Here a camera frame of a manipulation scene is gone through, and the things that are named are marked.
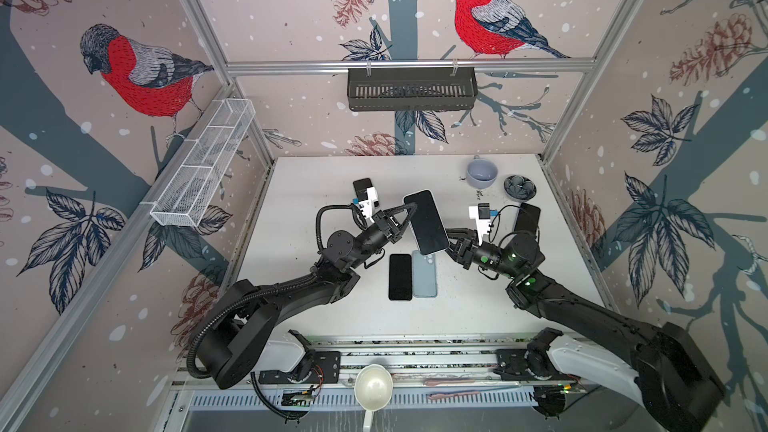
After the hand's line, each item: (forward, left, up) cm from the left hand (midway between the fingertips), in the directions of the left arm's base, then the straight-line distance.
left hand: (417, 212), depth 64 cm
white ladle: (-29, +10, -33) cm, 45 cm away
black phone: (+37, +18, -35) cm, 54 cm away
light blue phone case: (0, -4, -34) cm, 34 cm away
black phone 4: (-3, +3, -32) cm, 32 cm away
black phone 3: (+22, -45, -37) cm, 62 cm away
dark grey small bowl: (+31, -42, -30) cm, 61 cm away
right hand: (-2, -4, -9) cm, 10 cm away
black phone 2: (0, -2, -4) cm, 5 cm away
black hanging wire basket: (+56, -2, -4) cm, 57 cm away
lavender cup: (+39, -29, -30) cm, 57 cm away
